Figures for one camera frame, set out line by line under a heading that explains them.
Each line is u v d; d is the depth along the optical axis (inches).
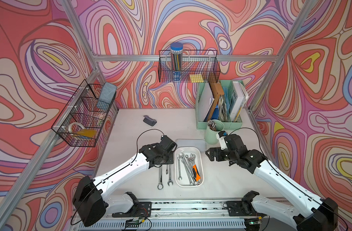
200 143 37.8
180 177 33.1
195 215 28.8
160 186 32.1
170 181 33.1
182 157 35.8
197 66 37.8
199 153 34.5
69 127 26.1
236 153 22.3
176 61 29.8
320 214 15.0
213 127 34.7
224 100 36.7
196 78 35.8
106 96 31.6
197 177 32.4
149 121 43.0
